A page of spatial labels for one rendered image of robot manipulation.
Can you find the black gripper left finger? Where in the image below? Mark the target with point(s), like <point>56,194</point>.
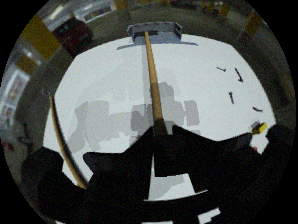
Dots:
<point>135,162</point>

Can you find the yellow spirit level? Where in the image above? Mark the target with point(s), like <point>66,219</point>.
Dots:
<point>261,127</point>

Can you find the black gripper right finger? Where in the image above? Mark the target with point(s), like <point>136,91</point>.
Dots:
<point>209,154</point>

